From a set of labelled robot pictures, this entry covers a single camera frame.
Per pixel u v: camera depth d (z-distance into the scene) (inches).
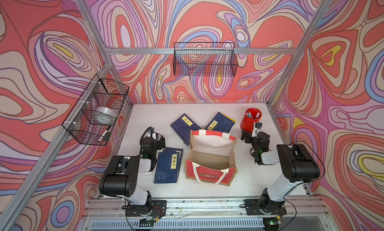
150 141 29.1
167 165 33.6
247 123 37.9
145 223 28.3
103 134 28.3
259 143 29.2
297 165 18.9
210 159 35.4
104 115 27.2
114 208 29.5
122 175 18.2
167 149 36.7
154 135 32.4
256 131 32.0
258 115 38.0
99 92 31.9
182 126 39.6
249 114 38.8
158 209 28.4
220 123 40.1
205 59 37.8
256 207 28.9
